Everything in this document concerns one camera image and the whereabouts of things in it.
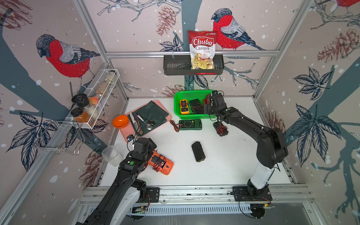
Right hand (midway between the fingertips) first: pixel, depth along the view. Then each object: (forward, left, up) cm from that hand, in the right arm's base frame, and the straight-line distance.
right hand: (210, 105), depth 93 cm
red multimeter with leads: (-8, +3, +5) cm, 10 cm away
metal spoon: (-8, +45, -17) cm, 49 cm away
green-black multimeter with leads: (+8, +9, -11) cm, 16 cm away
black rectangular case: (-27, +8, -14) cm, 32 cm away
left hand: (-25, +38, -5) cm, 46 cm away
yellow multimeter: (+9, +19, -13) cm, 25 cm away
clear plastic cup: (-29, +66, -18) cm, 75 cm away
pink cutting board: (-12, +58, -16) cm, 61 cm away
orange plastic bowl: (-7, +65, -13) cm, 67 cm away
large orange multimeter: (-37, +31, -12) cm, 49 cm away
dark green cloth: (+1, +46, -16) cm, 49 cm away
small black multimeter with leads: (-12, -9, -13) cm, 20 cm away
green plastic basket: (+26, +14, -15) cm, 33 cm away
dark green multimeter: (-7, +13, -15) cm, 21 cm away
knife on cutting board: (-5, +56, -15) cm, 59 cm away
